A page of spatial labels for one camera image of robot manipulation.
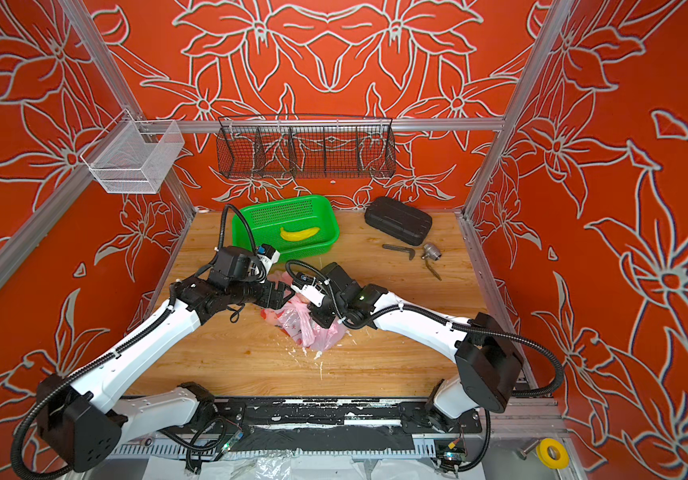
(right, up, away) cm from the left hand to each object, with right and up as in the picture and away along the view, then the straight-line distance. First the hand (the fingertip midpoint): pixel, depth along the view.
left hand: (283, 285), depth 77 cm
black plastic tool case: (+37, +20, +33) cm, 53 cm away
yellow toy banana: (-1, +14, +33) cm, 36 cm away
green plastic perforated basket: (0, +18, +37) cm, 41 cm away
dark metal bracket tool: (+37, +9, +30) cm, 49 cm away
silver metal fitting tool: (+48, +8, +27) cm, 55 cm away
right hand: (+6, -6, +2) cm, 8 cm away
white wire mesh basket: (-50, +39, +15) cm, 65 cm away
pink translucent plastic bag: (+2, -10, +4) cm, 11 cm away
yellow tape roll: (+66, -38, -11) cm, 77 cm away
